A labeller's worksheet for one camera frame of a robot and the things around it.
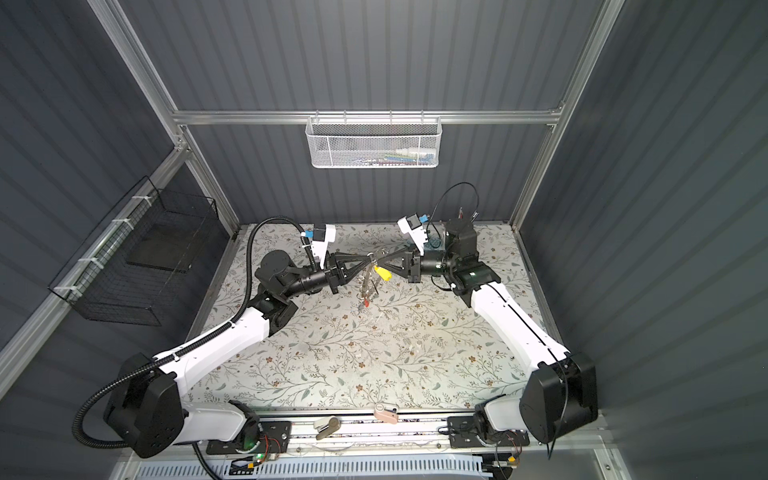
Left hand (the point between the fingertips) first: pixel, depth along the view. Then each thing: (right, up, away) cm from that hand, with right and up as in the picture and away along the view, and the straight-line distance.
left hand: (371, 261), depth 66 cm
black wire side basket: (-57, +1, +8) cm, 57 cm away
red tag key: (-2, -11, +7) cm, 13 cm away
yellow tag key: (+3, -3, +2) cm, 4 cm away
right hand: (+3, -2, +2) cm, 4 cm away
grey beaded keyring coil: (0, -5, +2) cm, 5 cm away
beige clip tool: (-12, -42, +9) cm, 45 cm away
